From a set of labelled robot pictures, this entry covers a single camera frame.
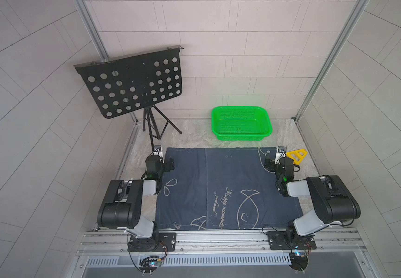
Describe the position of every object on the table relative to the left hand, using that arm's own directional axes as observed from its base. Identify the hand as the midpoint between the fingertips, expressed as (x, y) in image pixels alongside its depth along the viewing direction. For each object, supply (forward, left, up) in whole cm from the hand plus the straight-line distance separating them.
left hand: (165, 154), depth 95 cm
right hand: (0, -61, +2) cm, 61 cm away
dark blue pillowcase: (-18, -31, -3) cm, 36 cm away
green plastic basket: (+25, -46, 0) cm, 52 cm away
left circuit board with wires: (-48, -2, -1) cm, 48 cm away
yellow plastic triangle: (+1, -75, -2) cm, 75 cm away
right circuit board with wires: (-47, -61, -5) cm, 77 cm away
